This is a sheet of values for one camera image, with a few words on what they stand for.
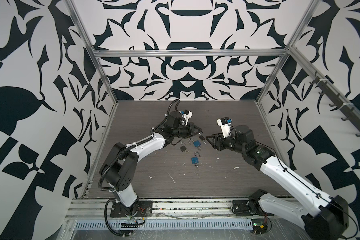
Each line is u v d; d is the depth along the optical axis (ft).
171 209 2.49
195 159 2.95
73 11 2.44
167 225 2.54
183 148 3.12
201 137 2.65
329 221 1.24
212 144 2.31
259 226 2.33
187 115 2.60
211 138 2.30
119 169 1.50
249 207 2.20
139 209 2.39
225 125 2.18
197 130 2.65
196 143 3.17
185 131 2.42
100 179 1.33
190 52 3.00
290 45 2.85
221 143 2.14
